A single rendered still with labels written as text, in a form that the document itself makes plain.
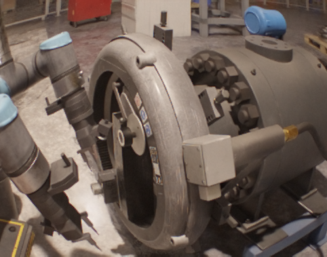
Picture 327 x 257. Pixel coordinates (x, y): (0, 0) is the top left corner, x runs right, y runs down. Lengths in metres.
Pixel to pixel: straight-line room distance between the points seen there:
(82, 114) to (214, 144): 0.31
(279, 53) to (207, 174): 0.67
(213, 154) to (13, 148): 0.54
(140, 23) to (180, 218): 4.16
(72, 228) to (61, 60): 0.45
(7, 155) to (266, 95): 0.96
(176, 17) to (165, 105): 4.25
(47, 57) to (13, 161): 0.45
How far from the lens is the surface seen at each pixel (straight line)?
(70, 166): 0.66
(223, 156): 1.00
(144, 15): 5.14
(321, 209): 1.76
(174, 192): 1.10
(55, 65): 1.00
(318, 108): 1.54
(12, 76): 1.00
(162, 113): 1.08
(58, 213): 0.70
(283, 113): 1.38
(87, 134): 1.02
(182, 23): 5.35
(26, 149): 0.62
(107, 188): 1.44
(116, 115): 1.30
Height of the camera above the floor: 1.29
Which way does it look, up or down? 25 degrees down
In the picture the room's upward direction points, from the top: 1 degrees clockwise
